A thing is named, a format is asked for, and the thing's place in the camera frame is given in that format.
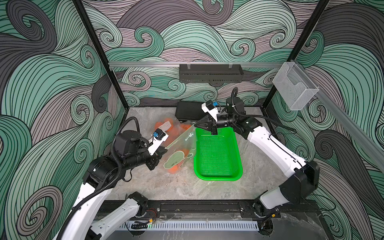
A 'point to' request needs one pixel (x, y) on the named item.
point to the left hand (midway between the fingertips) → (162, 148)
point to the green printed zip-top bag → (181, 146)
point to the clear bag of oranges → (177, 129)
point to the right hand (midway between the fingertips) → (195, 124)
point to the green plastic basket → (217, 156)
